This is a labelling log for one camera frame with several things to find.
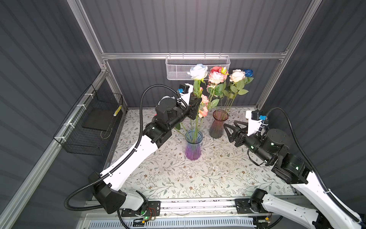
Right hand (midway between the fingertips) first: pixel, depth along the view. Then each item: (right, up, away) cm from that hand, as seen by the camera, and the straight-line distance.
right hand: (231, 125), depth 58 cm
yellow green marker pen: (-58, +8, +24) cm, 64 cm away
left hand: (-12, +12, +4) cm, 18 cm away
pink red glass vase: (+4, +5, +35) cm, 35 cm away
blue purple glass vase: (-14, -8, +20) cm, 26 cm away
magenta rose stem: (-23, -2, +11) cm, 25 cm away
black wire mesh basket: (-69, -2, +14) cm, 71 cm away
